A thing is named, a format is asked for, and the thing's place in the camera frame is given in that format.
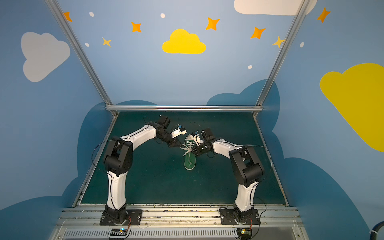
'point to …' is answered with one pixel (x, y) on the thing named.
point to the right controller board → (244, 233)
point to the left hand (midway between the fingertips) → (180, 143)
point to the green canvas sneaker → (190, 159)
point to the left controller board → (118, 233)
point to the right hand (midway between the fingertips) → (194, 149)
